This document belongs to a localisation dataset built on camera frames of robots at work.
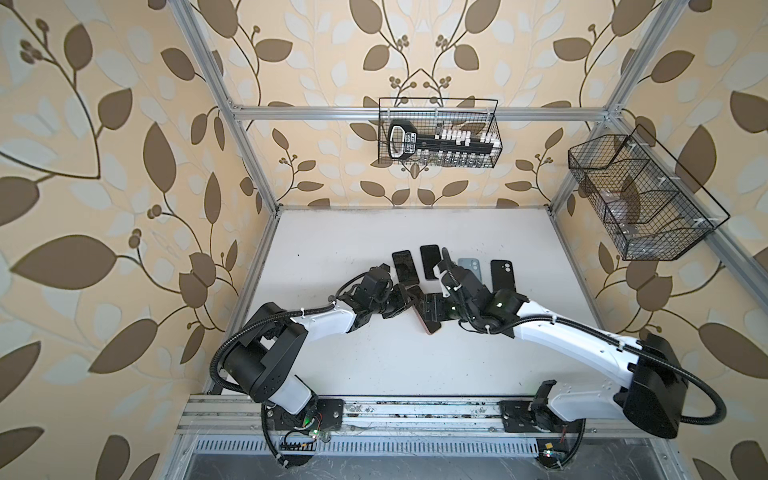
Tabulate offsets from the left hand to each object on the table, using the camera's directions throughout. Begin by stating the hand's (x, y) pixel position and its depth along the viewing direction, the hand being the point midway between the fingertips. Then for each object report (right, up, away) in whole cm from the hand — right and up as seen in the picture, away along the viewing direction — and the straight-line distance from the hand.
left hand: (422, 297), depth 85 cm
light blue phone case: (+20, +8, +20) cm, 29 cm away
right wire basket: (+56, +25, -11) cm, 62 cm away
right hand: (+1, -1, -6) cm, 6 cm away
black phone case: (+29, +4, +17) cm, 34 cm away
